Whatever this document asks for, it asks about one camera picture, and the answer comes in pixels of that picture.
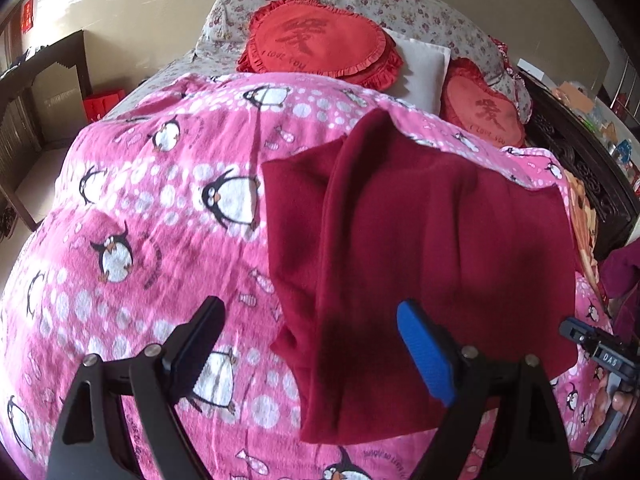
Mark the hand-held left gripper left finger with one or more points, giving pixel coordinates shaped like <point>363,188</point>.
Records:
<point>192,355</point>

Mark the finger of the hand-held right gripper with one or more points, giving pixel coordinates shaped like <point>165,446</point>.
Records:
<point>580,329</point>

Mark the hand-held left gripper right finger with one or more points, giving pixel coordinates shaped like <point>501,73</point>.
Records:
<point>425,355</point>

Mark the dark red sweater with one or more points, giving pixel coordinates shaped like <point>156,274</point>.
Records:
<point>425,220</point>

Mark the person's right hand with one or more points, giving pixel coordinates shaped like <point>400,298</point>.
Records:
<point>624,401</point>

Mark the dark purple cloth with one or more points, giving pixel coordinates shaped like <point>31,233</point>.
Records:
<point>622,280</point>

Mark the orange printed blanket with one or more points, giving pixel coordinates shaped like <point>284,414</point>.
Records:
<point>585,220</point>

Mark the dark carved headboard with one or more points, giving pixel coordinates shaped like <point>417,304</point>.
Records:
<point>600,185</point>

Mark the pink penguin blanket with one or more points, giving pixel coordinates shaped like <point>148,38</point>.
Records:
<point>150,200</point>

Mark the cluttered white side table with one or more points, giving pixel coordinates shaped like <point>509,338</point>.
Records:
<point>580,102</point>

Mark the dark shoes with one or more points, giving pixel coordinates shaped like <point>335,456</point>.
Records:
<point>7,217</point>

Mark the small red heart cushion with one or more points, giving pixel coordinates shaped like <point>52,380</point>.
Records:
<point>480,110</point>

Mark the red gift bag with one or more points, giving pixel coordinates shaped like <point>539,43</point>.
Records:
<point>104,106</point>

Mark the floral bed sheet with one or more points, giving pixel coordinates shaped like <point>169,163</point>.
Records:
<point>155,80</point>

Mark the white pillow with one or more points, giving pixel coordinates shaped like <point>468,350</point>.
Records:
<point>425,70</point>

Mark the dark wooden table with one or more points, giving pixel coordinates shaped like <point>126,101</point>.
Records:
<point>55,60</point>

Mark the large red heart cushion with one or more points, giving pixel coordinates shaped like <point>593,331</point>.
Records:
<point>310,35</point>

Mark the small floral pillow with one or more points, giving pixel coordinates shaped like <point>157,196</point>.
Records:
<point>230,15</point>

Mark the large floral pillow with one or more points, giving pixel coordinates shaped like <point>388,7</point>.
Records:
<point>425,10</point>

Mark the red wall sticker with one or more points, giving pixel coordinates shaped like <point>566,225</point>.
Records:
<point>28,15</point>

